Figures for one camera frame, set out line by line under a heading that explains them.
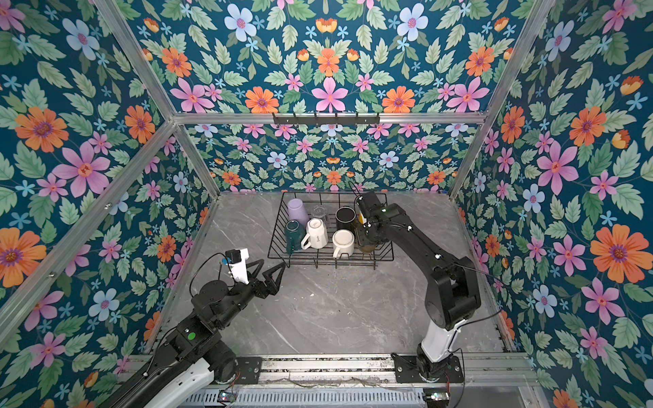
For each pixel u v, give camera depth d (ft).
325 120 3.06
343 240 2.98
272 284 2.09
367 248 2.89
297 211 3.14
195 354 1.72
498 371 2.48
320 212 3.30
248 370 2.42
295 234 3.04
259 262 2.42
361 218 3.31
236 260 2.02
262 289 2.06
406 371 2.39
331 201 3.78
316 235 3.03
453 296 1.51
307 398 2.31
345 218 3.14
